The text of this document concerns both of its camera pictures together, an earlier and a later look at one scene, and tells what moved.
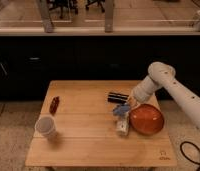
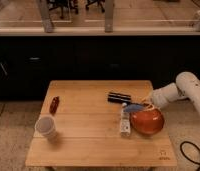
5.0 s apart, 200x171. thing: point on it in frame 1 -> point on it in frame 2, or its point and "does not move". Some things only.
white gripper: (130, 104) -> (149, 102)
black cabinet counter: (23, 65) does not move
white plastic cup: (45, 125) does not move
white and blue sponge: (121, 109) -> (133, 107)
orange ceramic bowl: (146, 119) does not move
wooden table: (98, 123) does not move
